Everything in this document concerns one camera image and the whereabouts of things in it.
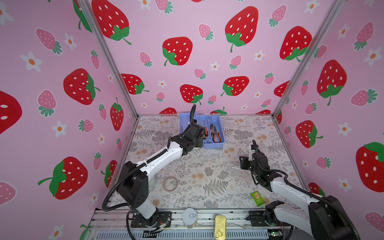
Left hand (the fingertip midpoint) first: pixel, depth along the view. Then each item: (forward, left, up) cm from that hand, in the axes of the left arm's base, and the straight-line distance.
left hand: (198, 138), depth 86 cm
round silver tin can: (-38, +4, -12) cm, 41 cm away
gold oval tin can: (-42, -10, -14) cm, 45 cm away
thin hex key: (-10, -23, -18) cm, 31 cm away
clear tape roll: (-20, +16, -18) cm, 32 cm away
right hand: (-7, -26, -10) cm, 28 cm away
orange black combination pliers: (+15, -12, -16) cm, 25 cm away
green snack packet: (-28, -32, -17) cm, 46 cm away
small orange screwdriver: (+13, -5, -9) cm, 17 cm away
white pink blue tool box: (+28, -9, -15) cm, 33 cm away
